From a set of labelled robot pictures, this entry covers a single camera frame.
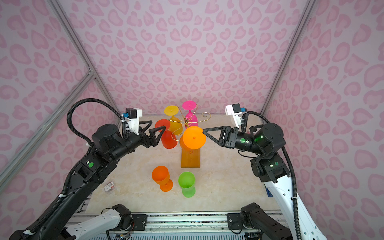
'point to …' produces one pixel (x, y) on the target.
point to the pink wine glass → (191, 119)
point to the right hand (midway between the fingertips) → (205, 137)
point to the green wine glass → (186, 180)
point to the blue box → (269, 193)
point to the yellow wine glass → (176, 126)
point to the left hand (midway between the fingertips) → (157, 122)
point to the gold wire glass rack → (186, 121)
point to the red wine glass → (169, 139)
